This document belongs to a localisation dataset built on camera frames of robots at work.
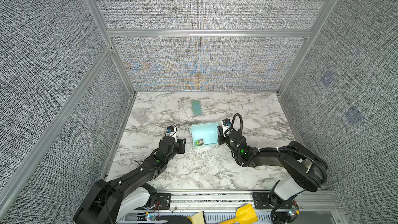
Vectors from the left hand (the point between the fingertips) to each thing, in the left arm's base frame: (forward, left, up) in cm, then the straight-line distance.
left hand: (184, 140), depth 86 cm
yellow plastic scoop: (-35, -27, -7) cm, 44 cm away
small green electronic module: (+1, -9, -4) cm, 10 cm away
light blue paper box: (+6, -14, -2) cm, 16 cm away
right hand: (+6, -19, +3) cm, 21 cm away
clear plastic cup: (+22, +29, -5) cm, 37 cm away
